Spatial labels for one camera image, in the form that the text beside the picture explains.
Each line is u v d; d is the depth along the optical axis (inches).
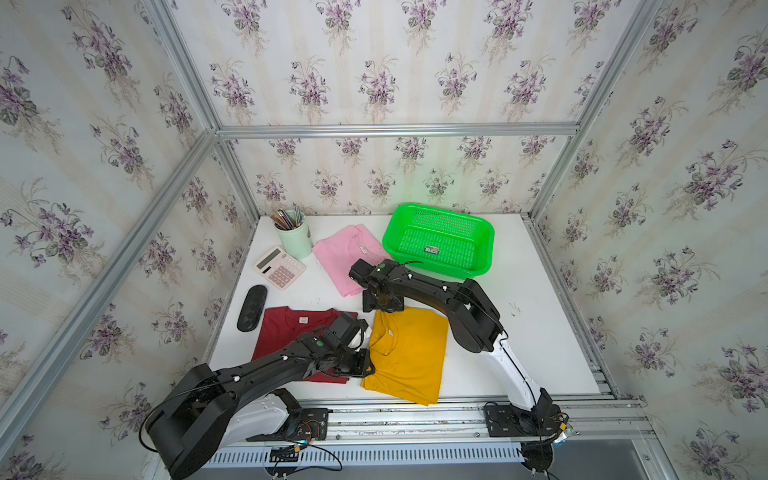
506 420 28.2
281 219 39.4
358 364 28.2
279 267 40.0
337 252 42.6
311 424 28.7
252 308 35.7
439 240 43.9
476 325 22.2
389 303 32.9
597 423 29.0
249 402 18.8
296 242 40.5
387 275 27.0
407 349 33.0
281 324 35.0
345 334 26.1
